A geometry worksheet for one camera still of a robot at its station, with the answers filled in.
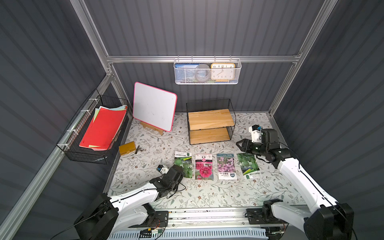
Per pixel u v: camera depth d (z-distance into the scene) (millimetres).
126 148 992
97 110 769
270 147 605
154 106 975
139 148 992
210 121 956
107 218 409
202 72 896
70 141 608
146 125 1090
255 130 722
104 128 711
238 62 890
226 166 912
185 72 843
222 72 888
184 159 937
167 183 646
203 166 912
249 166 912
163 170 787
